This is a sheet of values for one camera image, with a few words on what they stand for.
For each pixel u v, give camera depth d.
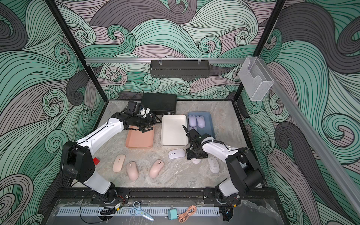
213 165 0.82
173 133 1.01
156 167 0.81
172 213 0.67
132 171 0.81
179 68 0.98
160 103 1.22
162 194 0.74
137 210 0.70
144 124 0.74
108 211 0.72
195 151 0.64
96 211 0.70
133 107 0.67
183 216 0.66
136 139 0.95
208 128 1.03
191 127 0.99
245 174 0.43
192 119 1.04
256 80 0.75
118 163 0.83
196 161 0.85
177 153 0.88
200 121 1.02
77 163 0.44
